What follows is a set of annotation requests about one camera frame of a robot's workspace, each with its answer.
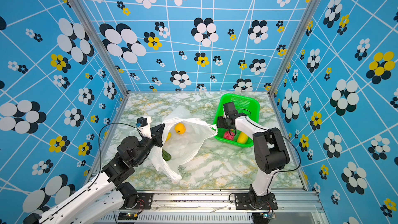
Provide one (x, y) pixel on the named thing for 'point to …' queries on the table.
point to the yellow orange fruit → (180, 128)
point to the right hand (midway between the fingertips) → (223, 122)
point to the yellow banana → (169, 136)
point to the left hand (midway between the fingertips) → (165, 124)
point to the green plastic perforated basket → (247, 106)
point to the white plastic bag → (183, 136)
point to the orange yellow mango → (242, 138)
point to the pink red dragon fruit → (227, 135)
